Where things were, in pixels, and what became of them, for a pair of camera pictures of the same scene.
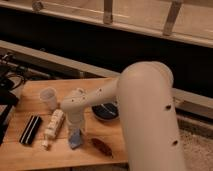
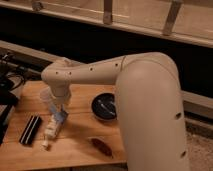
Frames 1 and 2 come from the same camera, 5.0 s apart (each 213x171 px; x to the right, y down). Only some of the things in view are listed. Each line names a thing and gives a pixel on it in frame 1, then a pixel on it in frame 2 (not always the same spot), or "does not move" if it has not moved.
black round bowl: (105, 111) does not move
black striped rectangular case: (30, 130) does not move
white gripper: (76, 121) to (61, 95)
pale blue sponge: (75, 138) to (60, 116)
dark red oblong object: (104, 148) does not move
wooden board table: (38, 131) does not move
